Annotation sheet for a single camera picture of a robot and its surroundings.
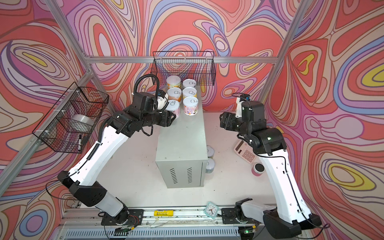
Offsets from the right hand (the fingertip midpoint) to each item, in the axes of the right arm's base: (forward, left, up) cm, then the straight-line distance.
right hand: (228, 121), depth 65 cm
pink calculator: (+5, -18, -35) cm, 40 cm away
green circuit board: (-36, +53, -38) cm, 74 cm away
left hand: (+6, +25, 0) cm, 26 cm away
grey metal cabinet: (-15, +21, -2) cm, 26 cm away
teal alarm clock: (-28, +8, -36) cm, 46 cm away
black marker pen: (-2, +71, -10) cm, 72 cm away
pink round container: (-9, -21, -32) cm, 39 cm away
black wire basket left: (+4, +76, -4) cm, 76 cm away
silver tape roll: (+8, +71, -4) cm, 72 cm away
